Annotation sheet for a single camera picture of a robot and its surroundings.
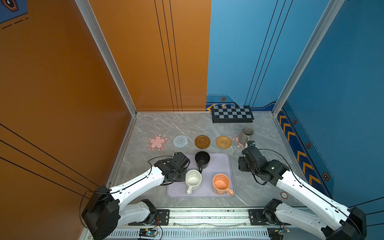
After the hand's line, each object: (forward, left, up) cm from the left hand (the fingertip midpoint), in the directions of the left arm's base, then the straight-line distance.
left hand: (182, 174), depth 83 cm
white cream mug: (-1, -6, -4) cm, 7 cm away
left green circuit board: (-26, +15, -6) cm, 31 cm away
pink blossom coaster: (+25, +19, -5) cm, 32 cm away
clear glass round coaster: (+25, +4, -4) cm, 26 cm away
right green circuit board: (-26, -47, -5) cm, 53 cm away
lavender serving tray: (+10, -22, -6) cm, 25 cm away
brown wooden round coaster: (+25, -12, -4) cm, 28 cm away
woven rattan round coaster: (+25, -26, -4) cm, 37 cm away
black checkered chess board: (+49, -33, -1) cm, 59 cm away
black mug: (+8, -11, +3) cm, 14 cm away
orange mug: (-3, -22, -4) cm, 23 cm away
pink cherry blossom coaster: (+28, -35, -4) cm, 45 cm away
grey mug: (+28, -41, +4) cm, 49 cm away
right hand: (+5, -32, +8) cm, 33 cm away
